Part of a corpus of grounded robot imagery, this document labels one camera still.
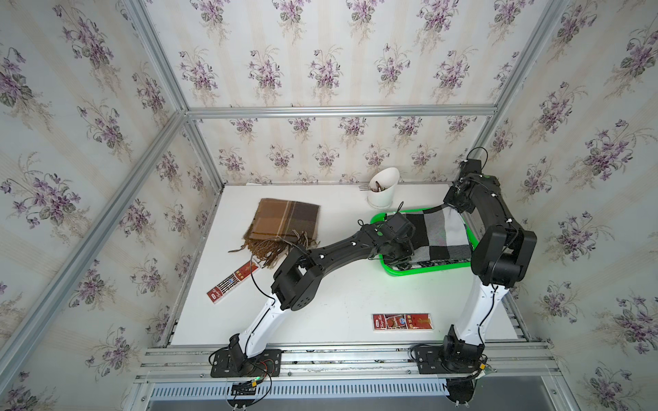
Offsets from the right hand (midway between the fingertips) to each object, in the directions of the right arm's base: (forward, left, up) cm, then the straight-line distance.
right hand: (457, 203), depth 95 cm
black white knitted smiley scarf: (-22, +16, -6) cm, 28 cm away
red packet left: (-29, +84, -12) cm, 90 cm away
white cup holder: (+11, +27, -4) cm, 30 cm away
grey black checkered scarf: (-13, +9, -2) cm, 16 cm away
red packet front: (-39, +25, -12) cm, 48 cm away
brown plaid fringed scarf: (-5, +70, -10) cm, 70 cm away
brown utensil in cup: (+12, +28, -4) cm, 31 cm away
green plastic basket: (-25, +29, -5) cm, 38 cm away
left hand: (-23, +19, -3) cm, 29 cm away
